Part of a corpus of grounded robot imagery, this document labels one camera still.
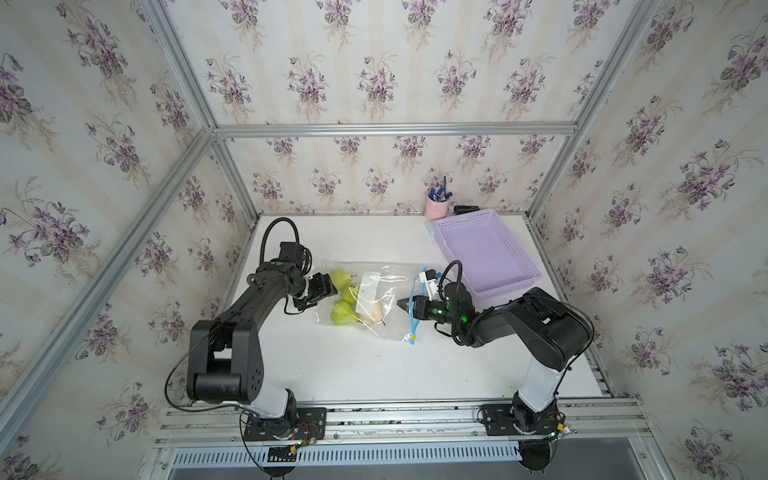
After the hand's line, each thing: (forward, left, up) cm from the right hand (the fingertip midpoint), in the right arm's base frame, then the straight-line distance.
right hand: (404, 305), depth 88 cm
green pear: (-3, +18, 0) cm, 18 cm away
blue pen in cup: (+48, -16, +5) cm, 51 cm away
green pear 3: (+4, +17, 0) cm, 17 cm away
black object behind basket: (+47, -25, -6) cm, 54 cm away
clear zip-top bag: (0, +12, +2) cm, 12 cm away
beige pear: (-3, +8, -1) cm, 9 cm away
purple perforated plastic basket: (+25, -34, -10) cm, 43 cm away
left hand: (+1, +23, +2) cm, 23 cm away
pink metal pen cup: (+41, -12, 0) cm, 42 cm away
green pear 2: (+9, +20, +1) cm, 22 cm away
